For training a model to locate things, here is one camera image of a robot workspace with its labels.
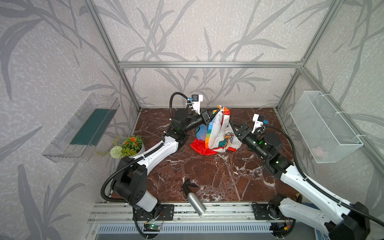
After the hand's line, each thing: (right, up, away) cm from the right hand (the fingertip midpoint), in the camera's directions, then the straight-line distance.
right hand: (231, 119), depth 67 cm
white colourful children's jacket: (-5, -8, +10) cm, 14 cm away
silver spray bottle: (-16, -42, +6) cm, 46 cm away
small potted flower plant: (-52, -15, +15) cm, 56 cm away
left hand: (-4, +6, +1) cm, 7 cm away
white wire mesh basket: (+39, -8, -5) cm, 41 cm away
